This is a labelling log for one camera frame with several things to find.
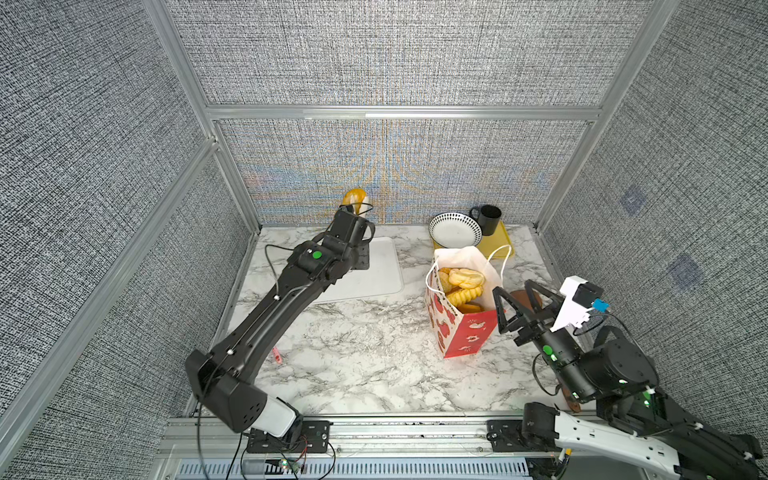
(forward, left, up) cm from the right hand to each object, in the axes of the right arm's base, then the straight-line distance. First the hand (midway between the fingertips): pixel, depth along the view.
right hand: (516, 284), depth 54 cm
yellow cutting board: (+45, -19, -43) cm, 65 cm away
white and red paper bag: (+1, +4, -25) cm, 25 cm away
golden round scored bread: (+15, +8, -20) cm, 27 cm away
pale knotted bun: (+13, +3, -18) cm, 22 cm away
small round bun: (+35, +32, -10) cm, 48 cm away
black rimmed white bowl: (+51, -4, -41) cm, 65 cm away
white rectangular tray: (+32, +24, -45) cm, 60 cm away
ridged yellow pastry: (+10, +4, -22) cm, 25 cm away
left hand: (+18, +29, -11) cm, 36 cm away
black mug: (+51, -15, -34) cm, 63 cm away
